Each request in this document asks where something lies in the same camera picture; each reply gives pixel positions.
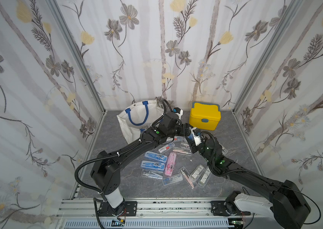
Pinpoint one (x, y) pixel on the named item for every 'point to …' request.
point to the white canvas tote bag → (135, 119)
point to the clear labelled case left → (197, 172)
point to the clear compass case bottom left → (156, 174)
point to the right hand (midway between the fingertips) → (193, 133)
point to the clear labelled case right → (204, 177)
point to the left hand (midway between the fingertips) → (190, 126)
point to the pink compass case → (170, 164)
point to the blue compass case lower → (152, 165)
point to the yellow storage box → (204, 116)
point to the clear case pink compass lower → (182, 151)
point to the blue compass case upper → (156, 156)
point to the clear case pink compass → (188, 178)
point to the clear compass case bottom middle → (178, 177)
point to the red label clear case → (166, 147)
